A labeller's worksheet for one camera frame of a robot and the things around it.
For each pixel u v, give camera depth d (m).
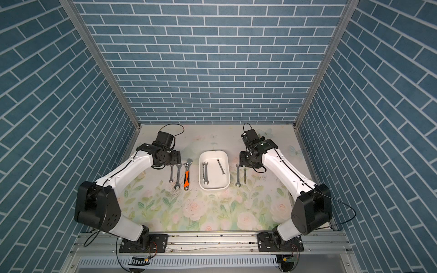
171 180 0.94
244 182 0.93
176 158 0.80
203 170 0.97
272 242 0.73
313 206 0.42
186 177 0.94
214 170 0.97
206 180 0.93
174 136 0.74
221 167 0.99
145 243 0.66
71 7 0.70
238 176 0.96
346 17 0.74
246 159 0.72
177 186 0.91
